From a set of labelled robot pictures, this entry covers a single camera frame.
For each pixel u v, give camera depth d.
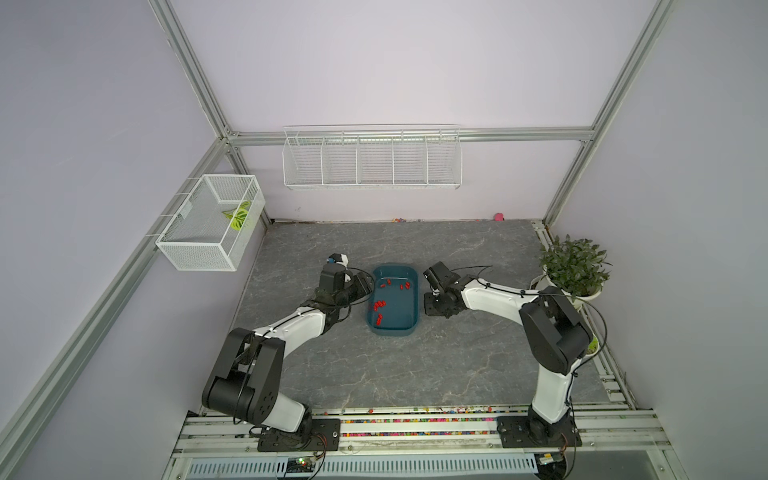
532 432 0.65
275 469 0.70
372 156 0.99
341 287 0.75
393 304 0.98
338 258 0.84
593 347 0.80
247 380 0.44
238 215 0.81
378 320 0.94
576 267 0.83
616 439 0.74
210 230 0.82
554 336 0.49
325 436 0.73
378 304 0.96
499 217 1.24
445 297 0.70
